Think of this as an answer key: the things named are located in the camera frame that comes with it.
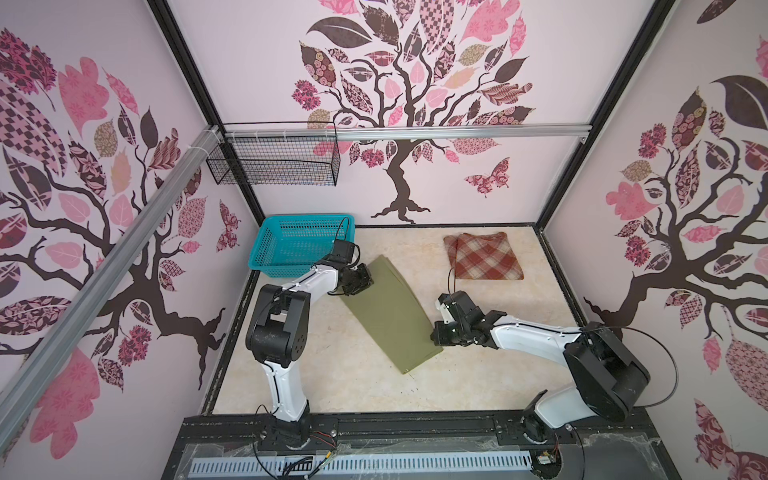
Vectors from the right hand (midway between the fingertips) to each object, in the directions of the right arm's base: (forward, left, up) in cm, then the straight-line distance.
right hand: (429, 333), depth 88 cm
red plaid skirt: (+30, -23, 0) cm, 37 cm away
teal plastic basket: (+38, +52, -2) cm, 64 cm away
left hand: (+16, +18, +3) cm, 24 cm away
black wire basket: (+71, +58, +15) cm, 93 cm away
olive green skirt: (+7, +11, -2) cm, 13 cm away
